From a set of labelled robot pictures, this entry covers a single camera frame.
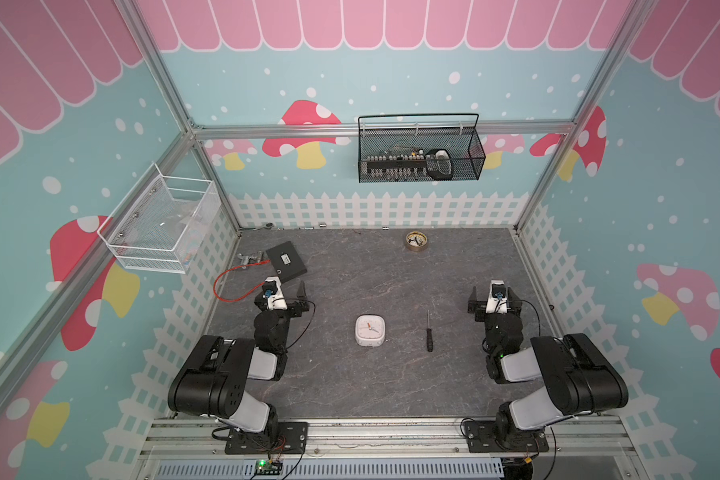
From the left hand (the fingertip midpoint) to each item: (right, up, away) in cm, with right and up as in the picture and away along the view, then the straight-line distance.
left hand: (290, 286), depth 89 cm
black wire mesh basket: (+40, +43, +5) cm, 59 cm away
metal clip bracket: (-21, +8, +20) cm, 30 cm away
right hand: (+61, 0, 0) cm, 61 cm away
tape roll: (+42, +15, +27) cm, 52 cm away
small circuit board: (-1, -43, -16) cm, 46 cm away
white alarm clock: (+24, -13, +1) cm, 28 cm away
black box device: (-6, +7, +19) cm, 22 cm away
